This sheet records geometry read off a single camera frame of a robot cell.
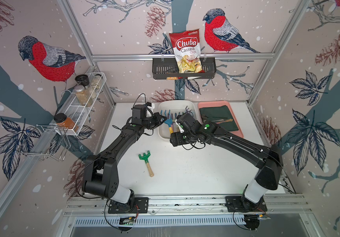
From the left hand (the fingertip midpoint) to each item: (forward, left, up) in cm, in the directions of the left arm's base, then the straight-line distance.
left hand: (169, 115), depth 83 cm
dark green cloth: (+22, -40, -23) cm, 52 cm away
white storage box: (+27, 0, -25) cm, 36 cm away
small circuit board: (-48, +20, -24) cm, 57 cm away
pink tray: (+3, -48, -23) cm, 54 cm away
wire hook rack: (-23, +49, +12) cm, 55 cm away
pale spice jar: (+17, +44, +11) cm, 48 cm away
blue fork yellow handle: (0, 0, -6) cm, 6 cm away
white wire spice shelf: (-3, +49, +8) cm, 50 cm away
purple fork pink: (+20, -13, -20) cm, 31 cm away
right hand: (-13, -3, -4) cm, 14 cm away
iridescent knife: (+14, -44, -23) cm, 52 cm away
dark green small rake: (-16, +15, -23) cm, 32 cm away
